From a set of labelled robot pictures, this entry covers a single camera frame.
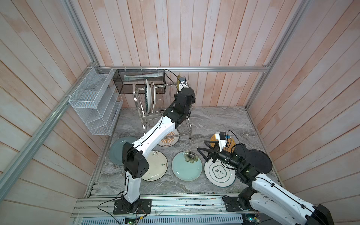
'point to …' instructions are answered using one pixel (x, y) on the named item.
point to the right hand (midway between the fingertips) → (201, 145)
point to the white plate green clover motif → (218, 175)
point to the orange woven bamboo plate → (229, 143)
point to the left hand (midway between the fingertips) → (186, 90)
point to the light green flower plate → (187, 166)
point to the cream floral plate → (158, 166)
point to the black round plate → (259, 160)
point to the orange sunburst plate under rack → (170, 139)
